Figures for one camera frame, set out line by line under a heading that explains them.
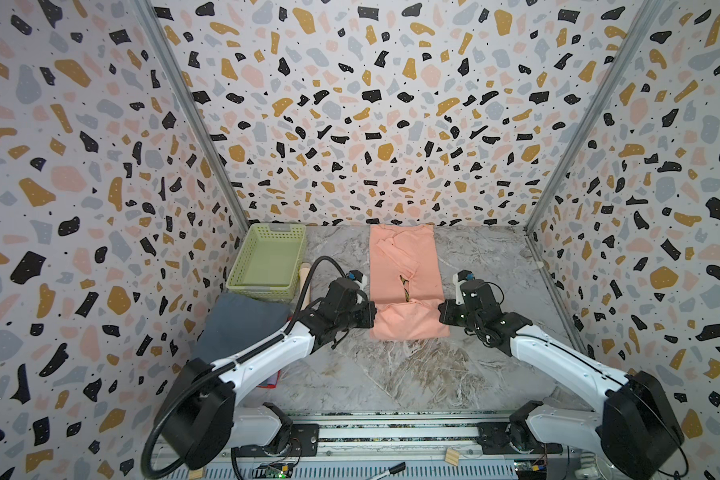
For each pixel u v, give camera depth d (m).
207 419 0.40
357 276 0.76
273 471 0.70
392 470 0.70
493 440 0.73
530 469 0.72
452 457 0.71
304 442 0.73
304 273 1.02
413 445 0.73
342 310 0.64
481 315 0.64
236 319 0.90
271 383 0.81
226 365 0.44
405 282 1.04
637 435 0.41
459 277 0.79
